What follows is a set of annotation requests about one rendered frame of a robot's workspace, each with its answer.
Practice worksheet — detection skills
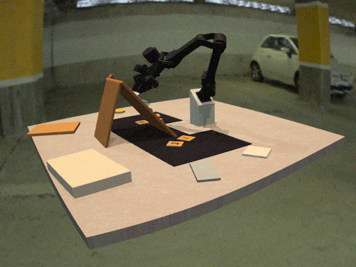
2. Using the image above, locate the orange flat rectangular card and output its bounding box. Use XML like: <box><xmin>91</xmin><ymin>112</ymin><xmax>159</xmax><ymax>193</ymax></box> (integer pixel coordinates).
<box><xmin>27</xmin><ymin>121</ymin><xmax>81</xmax><ymax>137</ymax></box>

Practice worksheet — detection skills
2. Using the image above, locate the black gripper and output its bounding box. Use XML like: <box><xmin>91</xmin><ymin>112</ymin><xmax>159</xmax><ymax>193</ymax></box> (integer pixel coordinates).
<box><xmin>131</xmin><ymin>65</ymin><xmax>160</xmax><ymax>93</ymax></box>

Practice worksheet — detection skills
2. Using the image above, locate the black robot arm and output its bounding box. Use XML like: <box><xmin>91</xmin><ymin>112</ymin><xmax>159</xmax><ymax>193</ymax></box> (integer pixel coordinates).
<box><xmin>133</xmin><ymin>33</ymin><xmax>226</xmax><ymax>103</ymax></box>

